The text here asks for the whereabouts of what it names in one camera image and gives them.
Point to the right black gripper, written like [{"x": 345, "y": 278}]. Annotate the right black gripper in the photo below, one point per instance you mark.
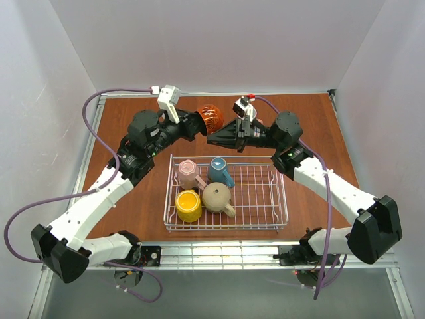
[{"x": 242, "y": 133}]

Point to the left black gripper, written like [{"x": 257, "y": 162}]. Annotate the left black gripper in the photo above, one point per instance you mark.
[{"x": 193, "y": 123}]

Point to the small dark brown cup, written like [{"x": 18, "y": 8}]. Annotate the small dark brown cup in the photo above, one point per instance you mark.
[{"x": 212, "y": 118}]

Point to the blue mug white inside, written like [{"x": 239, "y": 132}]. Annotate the blue mug white inside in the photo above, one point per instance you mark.
[{"x": 218, "y": 172}]

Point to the pink faceted mug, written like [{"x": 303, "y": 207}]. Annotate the pink faceted mug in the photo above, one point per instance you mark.
[{"x": 189, "y": 176}]

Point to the beige round mug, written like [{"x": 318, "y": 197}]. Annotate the beige round mug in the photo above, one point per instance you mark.
[{"x": 216, "y": 198}]

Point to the yellow mug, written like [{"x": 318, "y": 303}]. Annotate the yellow mug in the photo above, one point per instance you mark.
[{"x": 188, "y": 206}]

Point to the white floral mug pink handle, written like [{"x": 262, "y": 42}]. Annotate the white floral mug pink handle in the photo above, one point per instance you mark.
[{"x": 257, "y": 118}]

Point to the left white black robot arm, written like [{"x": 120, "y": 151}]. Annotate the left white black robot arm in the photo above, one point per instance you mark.
[{"x": 134, "y": 161}]

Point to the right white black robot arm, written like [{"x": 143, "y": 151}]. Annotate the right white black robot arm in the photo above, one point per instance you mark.
[{"x": 374, "y": 223}]

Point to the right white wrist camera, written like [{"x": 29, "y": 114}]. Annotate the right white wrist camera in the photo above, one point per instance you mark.
[{"x": 244, "y": 109}]

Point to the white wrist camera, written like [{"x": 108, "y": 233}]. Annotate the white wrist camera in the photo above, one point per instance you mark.
[
  {"x": 167, "y": 99},
  {"x": 244, "y": 109}
]

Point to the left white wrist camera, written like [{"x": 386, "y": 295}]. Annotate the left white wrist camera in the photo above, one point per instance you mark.
[{"x": 167, "y": 99}]

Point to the white wire dish rack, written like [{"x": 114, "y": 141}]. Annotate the white wire dish rack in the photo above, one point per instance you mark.
[{"x": 258, "y": 196}]

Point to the aluminium table frame rail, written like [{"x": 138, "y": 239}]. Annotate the aluminium table frame rail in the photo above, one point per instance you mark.
[{"x": 212, "y": 256}]

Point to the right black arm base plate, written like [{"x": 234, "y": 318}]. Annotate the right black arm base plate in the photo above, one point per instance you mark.
[{"x": 290, "y": 255}]

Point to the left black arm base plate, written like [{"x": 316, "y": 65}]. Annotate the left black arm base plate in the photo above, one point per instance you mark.
[{"x": 150, "y": 255}]

